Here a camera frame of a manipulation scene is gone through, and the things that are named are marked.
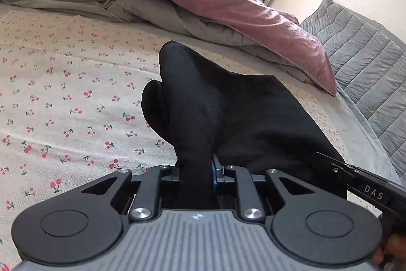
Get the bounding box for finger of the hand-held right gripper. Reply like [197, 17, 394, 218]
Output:
[312, 152, 365, 192]

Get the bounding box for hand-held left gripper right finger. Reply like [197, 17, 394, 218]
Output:
[211, 154, 321, 222]

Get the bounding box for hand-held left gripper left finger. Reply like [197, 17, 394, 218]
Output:
[73, 164, 183, 222]

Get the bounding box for black pants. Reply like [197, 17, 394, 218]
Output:
[142, 40, 349, 208]

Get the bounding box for person's right hand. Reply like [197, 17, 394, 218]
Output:
[374, 232, 406, 269]

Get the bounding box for grey quilted headboard cushion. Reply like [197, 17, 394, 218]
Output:
[300, 0, 406, 186]

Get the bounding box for pink and grey duvet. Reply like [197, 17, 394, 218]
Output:
[0, 0, 337, 97]

